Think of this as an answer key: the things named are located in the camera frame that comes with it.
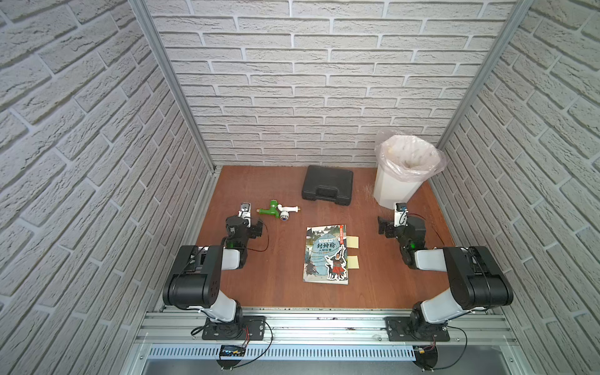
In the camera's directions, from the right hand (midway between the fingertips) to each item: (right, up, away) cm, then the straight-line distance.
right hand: (393, 215), depth 95 cm
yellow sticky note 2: (-18, -17, -6) cm, 26 cm away
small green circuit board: (-59, -39, -24) cm, 75 cm away
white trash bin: (-2, +11, -1) cm, 11 cm away
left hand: (-64, +1, -1) cm, 64 cm away
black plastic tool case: (-28, +14, +13) cm, 34 cm away
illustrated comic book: (-29, -15, -7) cm, 33 cm away
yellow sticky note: (-17, -11, -2) cm, 20 cm away
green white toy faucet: (-49, +2, +6) cm, 49 cm away
